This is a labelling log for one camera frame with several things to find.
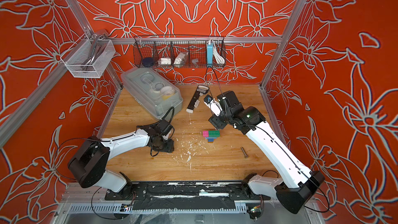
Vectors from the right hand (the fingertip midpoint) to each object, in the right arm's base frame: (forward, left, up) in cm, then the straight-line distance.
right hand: (214, 112), depth 71 cm
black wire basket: (+47, +24, +3) cm, 53 cm away
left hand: (-7, +24, -26) cm, 36 cm away
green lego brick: (-2, -1, -18) cm, 18 cm away
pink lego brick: (-2, +4, -18) cm, 18 cm away
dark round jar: (+39, +41, 0) cm, 57 cm away
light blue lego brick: (0, 0, -26) cm, 26 cm away
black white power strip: (+38, +7, -25) cm, 46 cm away
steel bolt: (-10, -19, -26) cm, 34 cm away
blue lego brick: (-2, +1, -26) cm, 26 cm away
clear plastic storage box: (+24, +36, -11) cm, 44 cm away
